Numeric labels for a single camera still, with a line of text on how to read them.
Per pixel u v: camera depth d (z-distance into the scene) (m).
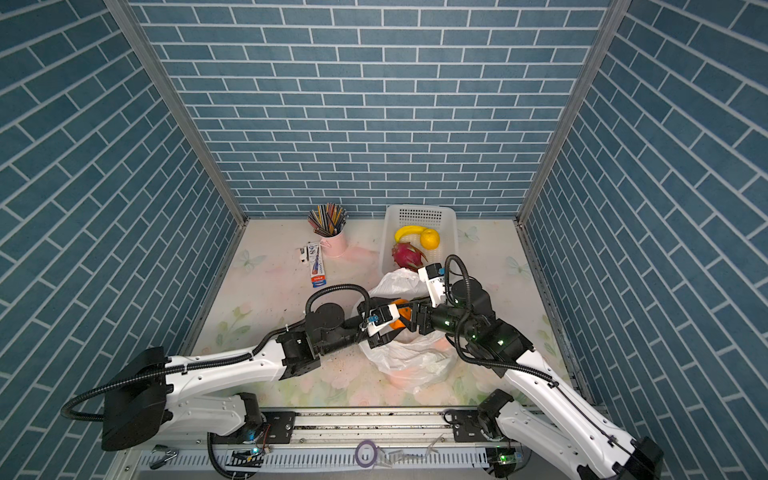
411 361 0.76
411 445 0.72
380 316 0.56
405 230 1.12
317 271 1.02
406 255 1.01
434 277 0.62
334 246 1.04
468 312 0.51
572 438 0.43
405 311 0.60
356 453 0.70
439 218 1.13
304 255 1.07
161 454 0.69
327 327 0.54
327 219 1.03
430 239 1.08
